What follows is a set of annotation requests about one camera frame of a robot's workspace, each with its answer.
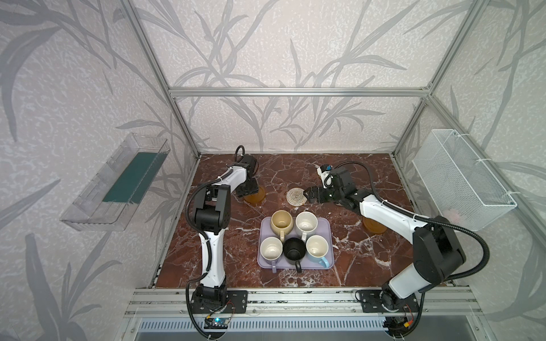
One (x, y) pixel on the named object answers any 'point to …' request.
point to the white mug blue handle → (317, 247)
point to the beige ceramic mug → (281, 222)
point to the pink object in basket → (452, 214)
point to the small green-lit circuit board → (217, 323)
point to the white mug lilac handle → (271, 250)
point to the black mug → (294, 251)
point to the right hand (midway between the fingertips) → (312, 185)
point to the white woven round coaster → (295, 197)
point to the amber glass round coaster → (257, 197)
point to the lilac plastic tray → (325, 228)
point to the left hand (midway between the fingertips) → (252, 185)
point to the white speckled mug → (306, 222)
